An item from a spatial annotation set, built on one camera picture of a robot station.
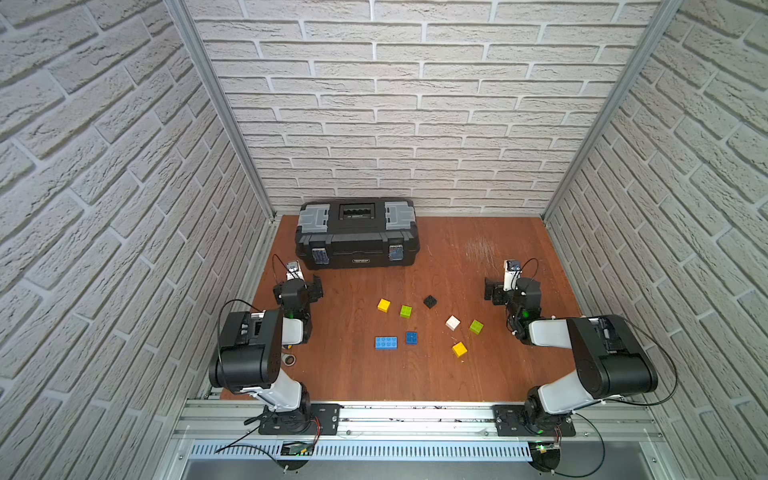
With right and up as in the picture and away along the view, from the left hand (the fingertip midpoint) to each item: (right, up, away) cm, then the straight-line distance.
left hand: (301, 273), depth 94 cm
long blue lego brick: (+28, -20, -8) cm, 35 cm away
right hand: (+66, -2, +1) cm, 66 cm away
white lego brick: (+48, -15, -4) cm, 51 cm away
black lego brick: (+42, -9, +1) cm, 43 cm away
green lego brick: (+33, -12, -1) cm, 36 cm away
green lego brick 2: (+55, -16, -5) cm, 58 cm away
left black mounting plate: (+11, -35, -21) cm, 42 cm away
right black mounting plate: (+60, -36, -19) cm, 72 cm away
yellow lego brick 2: (+49, -21, -9) cm, 54 cm away
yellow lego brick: (+26, -10, -1) cm, 28 cm away
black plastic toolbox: (+18, +13, -1) cm, 22 cm away
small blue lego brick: (+35, -18, -8) cm, 41 cm away
